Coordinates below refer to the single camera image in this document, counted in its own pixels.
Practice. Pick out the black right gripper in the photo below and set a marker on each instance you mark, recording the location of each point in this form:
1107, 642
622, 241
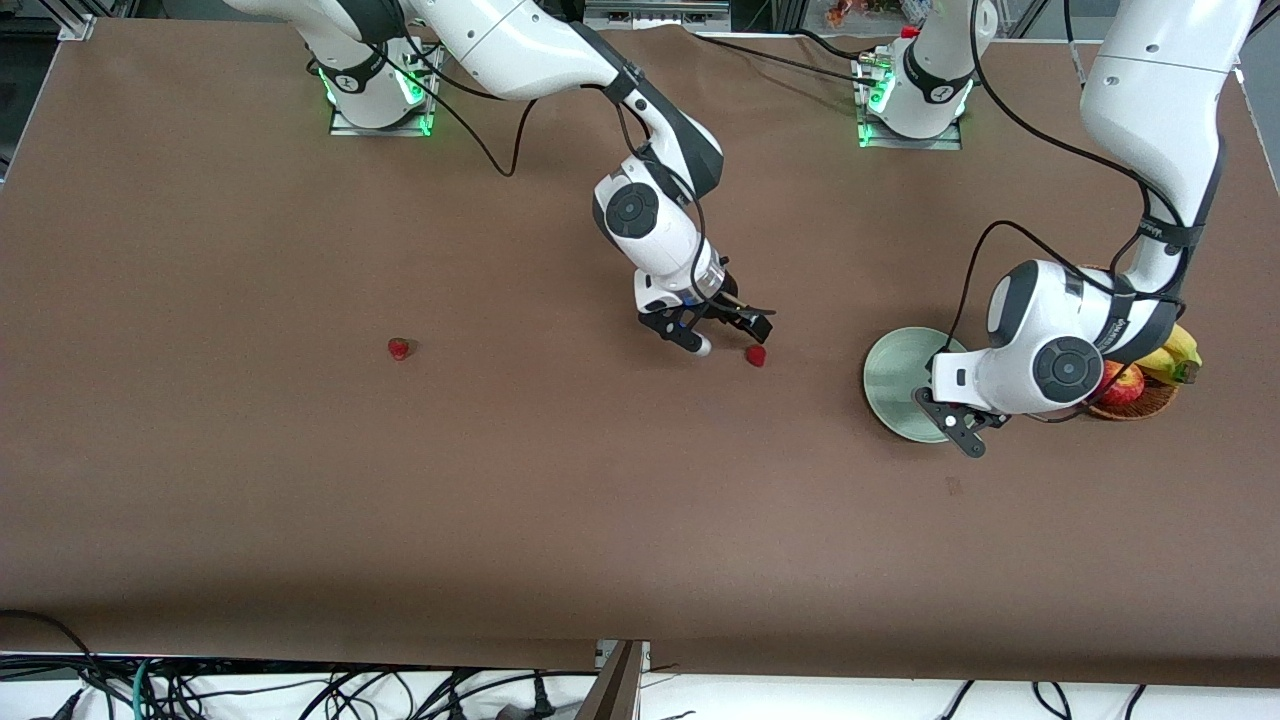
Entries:
728, 304

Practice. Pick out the red strawberry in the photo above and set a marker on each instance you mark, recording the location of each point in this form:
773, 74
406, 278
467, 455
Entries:
755, 355
398, 348

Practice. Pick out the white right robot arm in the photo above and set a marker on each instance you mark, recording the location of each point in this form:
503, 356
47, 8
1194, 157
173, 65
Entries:
500, 40

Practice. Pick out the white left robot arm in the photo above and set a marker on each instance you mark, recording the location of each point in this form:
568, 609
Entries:
1150, 100

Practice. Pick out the pale green round plate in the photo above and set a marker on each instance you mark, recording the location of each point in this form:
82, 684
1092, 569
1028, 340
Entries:
895, 385

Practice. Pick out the grey box with ports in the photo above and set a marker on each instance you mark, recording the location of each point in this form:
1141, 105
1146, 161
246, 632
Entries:
655, 14

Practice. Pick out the orange background object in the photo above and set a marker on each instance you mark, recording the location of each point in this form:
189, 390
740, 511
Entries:
860, 12

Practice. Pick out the red apple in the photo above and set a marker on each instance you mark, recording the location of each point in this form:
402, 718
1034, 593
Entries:
1122, 385

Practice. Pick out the brown wicker basket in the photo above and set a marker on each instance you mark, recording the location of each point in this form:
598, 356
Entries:
1140, 410

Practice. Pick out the brown table support beam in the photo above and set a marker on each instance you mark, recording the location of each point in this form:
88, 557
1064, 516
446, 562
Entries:
610, 695

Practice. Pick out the yellow banana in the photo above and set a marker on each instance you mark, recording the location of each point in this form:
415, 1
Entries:
1160, 362
1185, 345

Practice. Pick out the black power plug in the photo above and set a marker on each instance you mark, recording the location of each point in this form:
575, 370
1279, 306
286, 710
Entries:
543, 700

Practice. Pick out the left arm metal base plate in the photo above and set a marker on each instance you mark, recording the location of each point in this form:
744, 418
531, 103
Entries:
910, 144

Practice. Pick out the grey metal table bracket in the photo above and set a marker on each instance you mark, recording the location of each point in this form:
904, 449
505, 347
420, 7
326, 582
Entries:
640, 655

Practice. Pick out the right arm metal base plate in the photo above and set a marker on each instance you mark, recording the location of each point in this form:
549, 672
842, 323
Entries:
380, 131

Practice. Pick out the silver frame corner bracket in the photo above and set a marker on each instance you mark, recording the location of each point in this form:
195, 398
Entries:
78, 28

